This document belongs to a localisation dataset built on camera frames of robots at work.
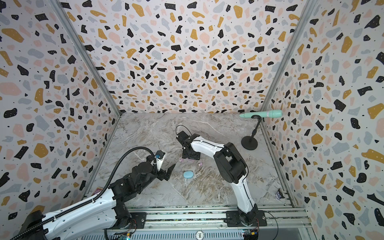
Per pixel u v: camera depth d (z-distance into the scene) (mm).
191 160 947
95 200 487
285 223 741
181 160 947
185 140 720
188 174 877
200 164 929
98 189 815
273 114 779
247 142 1061
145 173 558
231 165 533
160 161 644
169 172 690
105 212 596
